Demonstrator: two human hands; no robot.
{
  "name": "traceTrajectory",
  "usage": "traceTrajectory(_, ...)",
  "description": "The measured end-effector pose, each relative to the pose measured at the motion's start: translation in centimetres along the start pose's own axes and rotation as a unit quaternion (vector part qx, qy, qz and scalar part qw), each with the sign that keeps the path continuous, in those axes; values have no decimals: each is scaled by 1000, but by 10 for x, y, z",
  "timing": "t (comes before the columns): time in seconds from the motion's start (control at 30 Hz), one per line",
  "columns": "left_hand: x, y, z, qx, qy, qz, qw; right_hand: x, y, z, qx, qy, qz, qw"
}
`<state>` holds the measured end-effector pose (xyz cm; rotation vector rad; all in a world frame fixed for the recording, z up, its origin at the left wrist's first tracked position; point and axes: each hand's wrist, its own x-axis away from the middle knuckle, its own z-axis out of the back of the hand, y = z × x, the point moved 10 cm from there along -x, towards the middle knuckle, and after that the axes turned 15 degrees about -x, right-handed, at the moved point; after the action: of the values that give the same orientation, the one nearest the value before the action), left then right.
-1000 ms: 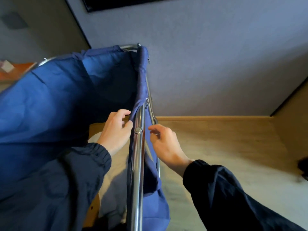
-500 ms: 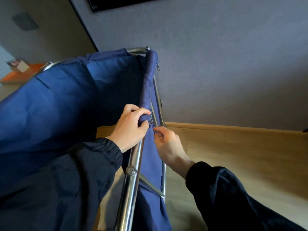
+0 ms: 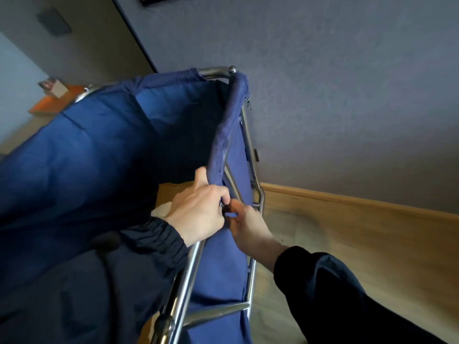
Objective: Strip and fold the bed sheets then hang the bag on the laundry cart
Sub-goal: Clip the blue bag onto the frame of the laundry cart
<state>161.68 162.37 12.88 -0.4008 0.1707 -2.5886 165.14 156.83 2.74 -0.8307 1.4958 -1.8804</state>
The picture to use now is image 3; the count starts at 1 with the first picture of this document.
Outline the orange tray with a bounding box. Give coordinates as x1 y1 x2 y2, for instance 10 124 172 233
28 84 87 115

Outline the person's left forearm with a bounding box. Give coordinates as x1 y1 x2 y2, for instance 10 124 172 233
0 216 189 344

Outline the navy blue fabric laundry bag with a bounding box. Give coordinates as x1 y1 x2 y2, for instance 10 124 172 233
0 67 259 344

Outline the chrome metal cart frame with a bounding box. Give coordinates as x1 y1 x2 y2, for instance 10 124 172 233
73 65 266 344

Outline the person's left hand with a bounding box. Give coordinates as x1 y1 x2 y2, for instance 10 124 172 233
164 166 231 248

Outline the person's right hand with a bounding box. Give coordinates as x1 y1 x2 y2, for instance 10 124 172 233
224 198 277 258

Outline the dark wall switch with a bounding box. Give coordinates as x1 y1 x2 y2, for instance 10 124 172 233
35 7 72 37

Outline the small box with sachets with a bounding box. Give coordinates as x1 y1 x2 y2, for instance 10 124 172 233
38 77 69 101

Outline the person's right forearm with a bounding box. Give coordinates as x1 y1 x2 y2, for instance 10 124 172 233
249 239 449 344

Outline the white duvet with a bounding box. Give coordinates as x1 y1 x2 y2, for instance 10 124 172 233
150 200 173 217

